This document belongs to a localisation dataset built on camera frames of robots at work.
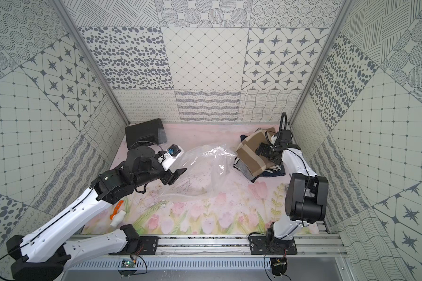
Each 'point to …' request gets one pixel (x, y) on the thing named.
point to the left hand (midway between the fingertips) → (183, 163)
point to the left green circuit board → (128, 263)
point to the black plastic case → (146, 134)
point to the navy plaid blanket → (281, 172)
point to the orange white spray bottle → (117, 215)
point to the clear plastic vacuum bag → (204, 172)
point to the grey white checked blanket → (245, 170)
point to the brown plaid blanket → (248, 156)
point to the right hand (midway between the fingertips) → (264, 156)
